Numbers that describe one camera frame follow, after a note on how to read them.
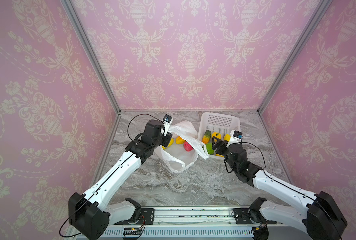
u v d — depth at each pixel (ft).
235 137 2.25
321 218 1.28
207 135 3.29
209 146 2.55
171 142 3.25
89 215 1.23
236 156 1.94
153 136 1.86
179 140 3.22
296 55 2.82
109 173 1.48
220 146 2.33
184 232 2.55
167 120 2.16
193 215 2.50
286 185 1.60
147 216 2.45
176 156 3.19
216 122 3.59
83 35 2.57
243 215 2.39
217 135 3.23
